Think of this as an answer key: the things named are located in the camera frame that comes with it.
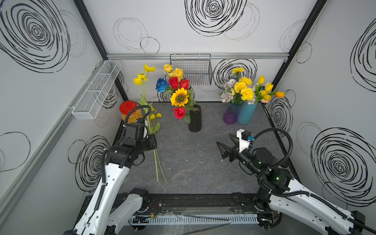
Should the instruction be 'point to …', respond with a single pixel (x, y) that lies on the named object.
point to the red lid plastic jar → (125, 107)
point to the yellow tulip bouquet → (263, 93)
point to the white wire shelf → (90, 103)
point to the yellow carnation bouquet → (240, 90)
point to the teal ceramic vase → (246, 112)
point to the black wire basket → (197, 68)
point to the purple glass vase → (230, 116)
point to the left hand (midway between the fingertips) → (154, 138)
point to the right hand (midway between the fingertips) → (225, 140)
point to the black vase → (195, 125)
